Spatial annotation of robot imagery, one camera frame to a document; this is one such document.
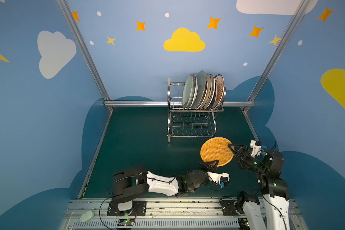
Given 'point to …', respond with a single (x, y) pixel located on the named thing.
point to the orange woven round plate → (216, 148)
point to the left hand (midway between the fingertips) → (219, 159)
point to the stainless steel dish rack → (183, 122)
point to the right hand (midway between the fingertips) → (232, 148)
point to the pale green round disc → (86, 216)
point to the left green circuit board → (125, 222)
